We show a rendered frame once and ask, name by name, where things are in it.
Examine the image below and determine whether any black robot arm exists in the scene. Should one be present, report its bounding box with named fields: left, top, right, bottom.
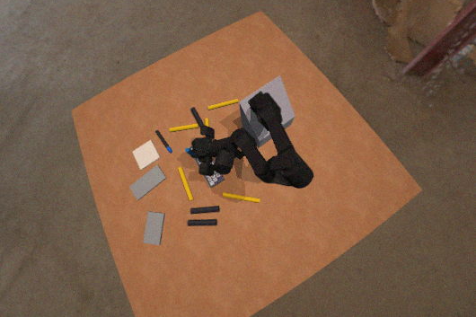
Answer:
left=191, top=91, right=313, bottom=189

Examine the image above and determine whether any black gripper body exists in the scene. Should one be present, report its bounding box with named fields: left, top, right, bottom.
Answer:
left=198, top=126, right=218, bottom=176

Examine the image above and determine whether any black stylus with blue tip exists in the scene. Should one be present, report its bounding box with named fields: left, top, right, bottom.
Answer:
left=155, top=130, right=172, bottom=154

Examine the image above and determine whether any dark grey bar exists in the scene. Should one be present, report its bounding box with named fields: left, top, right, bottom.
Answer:
left=188, top=219, right=217, bottom=226
left=190, top=107, right=205, bottom=127
left=190, top=206, right=219, bottom=214

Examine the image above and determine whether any letter keyboard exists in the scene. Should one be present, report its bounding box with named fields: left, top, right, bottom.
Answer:
left=188, top=146, right=225, bottom=188

